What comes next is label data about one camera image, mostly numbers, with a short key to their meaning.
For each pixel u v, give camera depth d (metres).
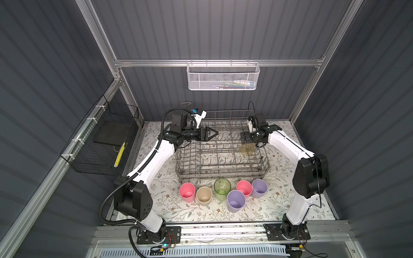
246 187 0.82
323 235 0.74
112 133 0.77
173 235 0.72
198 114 0.70
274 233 0.74
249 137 0.83
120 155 0.69
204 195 0.84
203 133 0.68
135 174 0.45
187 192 0.85
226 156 1.02
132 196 0.43
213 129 0.72
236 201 0.81
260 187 0.85
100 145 0.73
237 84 0.91
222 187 0.75
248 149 1.04
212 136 0.72
